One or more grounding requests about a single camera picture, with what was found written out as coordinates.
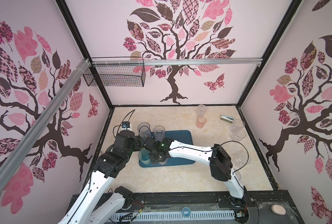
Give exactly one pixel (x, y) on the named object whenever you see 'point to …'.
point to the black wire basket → (117, 72)
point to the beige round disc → (278, 209)
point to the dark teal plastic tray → (184, 136)
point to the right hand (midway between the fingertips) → (153, 157)
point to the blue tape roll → (186, 212)
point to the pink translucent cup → (200, 121)
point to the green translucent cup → (143, 156)
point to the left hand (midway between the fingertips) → (134, 139)
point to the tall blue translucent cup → (144, 128)
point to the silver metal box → (227, 118)
